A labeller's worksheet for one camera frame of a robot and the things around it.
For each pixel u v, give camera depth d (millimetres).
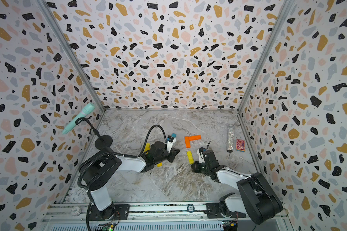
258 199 429
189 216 732
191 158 942
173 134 1056
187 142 1030
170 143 810
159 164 866
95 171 476
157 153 733
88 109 763
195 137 1032
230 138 1008
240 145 995
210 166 712
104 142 990
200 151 852
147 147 1002
